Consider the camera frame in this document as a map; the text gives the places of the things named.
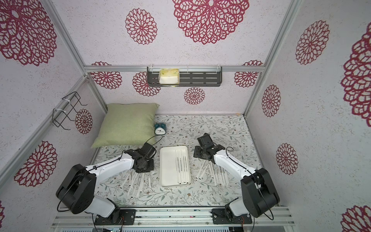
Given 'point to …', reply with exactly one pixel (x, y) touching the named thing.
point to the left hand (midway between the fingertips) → (150, 168)
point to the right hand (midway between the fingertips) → (197, 151)
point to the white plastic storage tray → (174, 166)
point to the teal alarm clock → (160, 128)
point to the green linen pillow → (127, 124)
